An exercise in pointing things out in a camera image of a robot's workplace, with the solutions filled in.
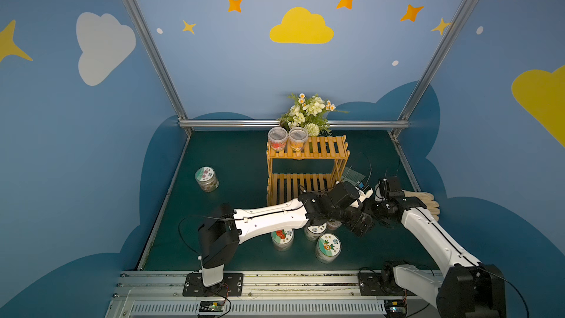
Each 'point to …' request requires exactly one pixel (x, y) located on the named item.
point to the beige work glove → (427, 199)
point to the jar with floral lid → (207, 179)
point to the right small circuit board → (395, 308)
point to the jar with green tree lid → (313, 232)
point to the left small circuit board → (211, 306)
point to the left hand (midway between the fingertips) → (365, 213)
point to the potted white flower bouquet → (308, 113)
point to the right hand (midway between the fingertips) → (368, 206)
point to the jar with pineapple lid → (328, 248)
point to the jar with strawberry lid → (282, 240)
